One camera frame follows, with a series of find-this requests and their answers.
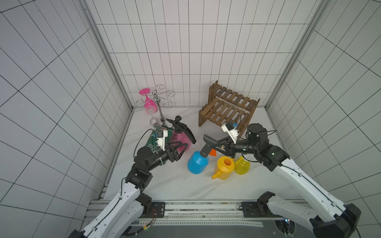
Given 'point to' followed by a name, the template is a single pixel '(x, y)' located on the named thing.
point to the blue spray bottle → (199, 159)
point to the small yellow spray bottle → (242, 166)
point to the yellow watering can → (225, 165)
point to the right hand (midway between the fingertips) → (210, 147)
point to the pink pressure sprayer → (182, 134)
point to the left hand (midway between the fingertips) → (183, 146)
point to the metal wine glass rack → (156, 95)
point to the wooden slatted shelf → (226, 105)
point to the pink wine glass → (150, 107)
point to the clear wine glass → (154, 121)
